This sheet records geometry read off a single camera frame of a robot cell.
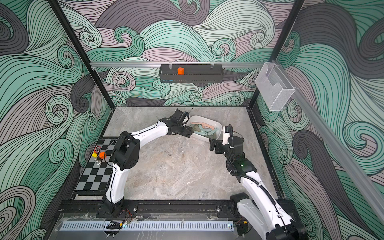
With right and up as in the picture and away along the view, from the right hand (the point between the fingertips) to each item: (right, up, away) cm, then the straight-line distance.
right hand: (219, 139), depth 80 cm
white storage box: (-5, +1, +20) cm, 21 cm away
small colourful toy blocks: (-69, -10, +6) cm, 70 cm away
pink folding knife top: (-6, +7, +26) cm, 27 cm away
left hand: (-18, +5, +16) cm, 24 cm away
